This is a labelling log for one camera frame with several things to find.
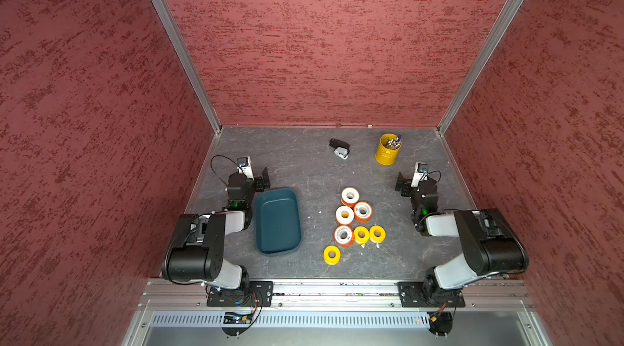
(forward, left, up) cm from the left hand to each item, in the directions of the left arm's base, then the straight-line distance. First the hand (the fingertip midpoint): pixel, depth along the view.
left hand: (255, 172), depth 93 cm
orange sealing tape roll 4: (-22, -35, -7) cm, 42 cm away
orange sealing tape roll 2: (-15, -35, -6) cm, 38 cm away
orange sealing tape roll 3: (-13, -42, -6) cm, 45 cm away
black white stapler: (+18, -36, -6) cm, 40 cm away
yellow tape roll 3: (-28, -30, -8) cm, 42 cm away
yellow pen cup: (+12, -54, +3) cm, 56 cm away
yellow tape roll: (-22, -41, -8) cm, 47 cm away
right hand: (0, -62, -1) cm, 62 cm away
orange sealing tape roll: (-7, -37, -5) cm, 39 cm away
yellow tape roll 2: (-21, -47, -8) cm, 52 cm away
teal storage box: (-15, -9, -12) cm, 21 cm away
